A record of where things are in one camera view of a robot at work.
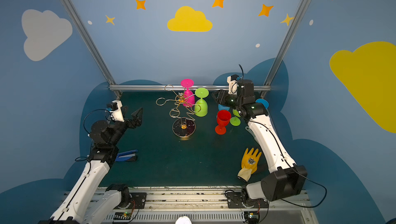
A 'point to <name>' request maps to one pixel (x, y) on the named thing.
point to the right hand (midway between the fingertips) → (216, 93)
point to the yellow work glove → (249, 164)
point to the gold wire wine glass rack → (184, 125)
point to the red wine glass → (224, 117)
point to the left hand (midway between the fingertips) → (133, 106)
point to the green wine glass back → (201, 107)
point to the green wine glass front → (235, 121)
